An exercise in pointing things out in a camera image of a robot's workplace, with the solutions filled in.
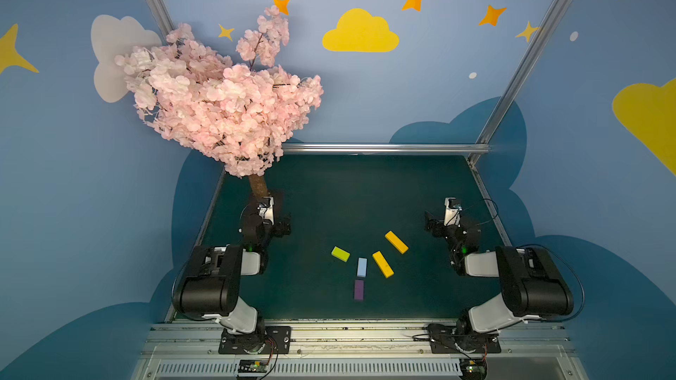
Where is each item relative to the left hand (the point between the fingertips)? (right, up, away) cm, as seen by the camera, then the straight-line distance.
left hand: (276, 209), depth 94 cm
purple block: (+29, -25, -10) cm, 40 cm away
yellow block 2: (+44, -12, 0) cm, 45 cm away
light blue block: (+31, -19, -6) cm, 37 cm away
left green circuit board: (-1, -42, -22) cm, 47 cm away
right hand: (+61, 0, 0) cm, 61 cm away
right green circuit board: (+61, -43, -21) cm, 78 cm away
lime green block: (+24, -15, -3) cm, 28 cm away
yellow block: (+38, -18, -5) cm, 43 cm away
